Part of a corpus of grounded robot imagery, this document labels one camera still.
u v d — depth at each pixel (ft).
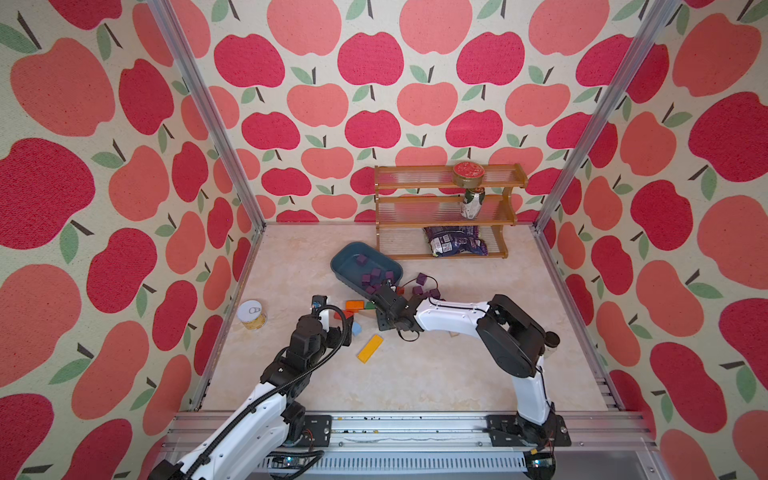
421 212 4.01
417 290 3.24
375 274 3.39
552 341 2.62
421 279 3.37
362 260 3.51
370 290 3.16
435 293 3.23
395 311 2.39
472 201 3.14
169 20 2.31
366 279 3.33
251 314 2.97
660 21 2.29
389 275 3.42
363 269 3.52
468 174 2.97
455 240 3.43
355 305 3.15
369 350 2.90
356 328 2.98
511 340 1.65
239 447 1.56
